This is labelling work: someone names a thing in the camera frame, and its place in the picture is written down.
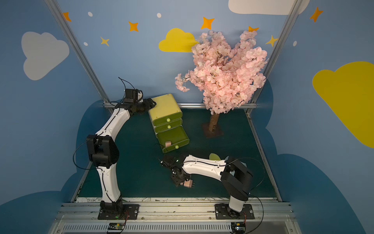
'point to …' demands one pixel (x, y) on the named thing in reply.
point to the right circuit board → (238, 227)
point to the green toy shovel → (213, 156)
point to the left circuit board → (116, 226)
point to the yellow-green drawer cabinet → (166, 106)
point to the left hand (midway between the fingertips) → (152, 103)
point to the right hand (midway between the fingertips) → (181, 177)
